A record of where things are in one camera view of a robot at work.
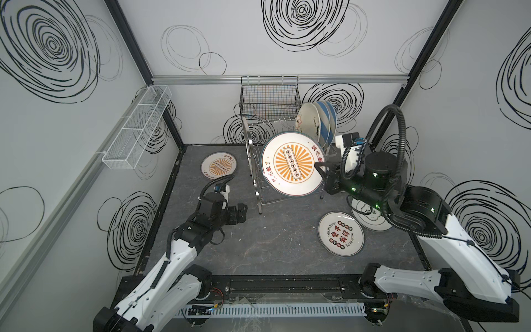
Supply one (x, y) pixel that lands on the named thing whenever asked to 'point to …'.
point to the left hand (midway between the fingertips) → (239, 207)
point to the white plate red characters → (341, 234)
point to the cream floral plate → (308, 120)
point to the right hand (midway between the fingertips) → (313, 164)
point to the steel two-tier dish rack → (255, 133)
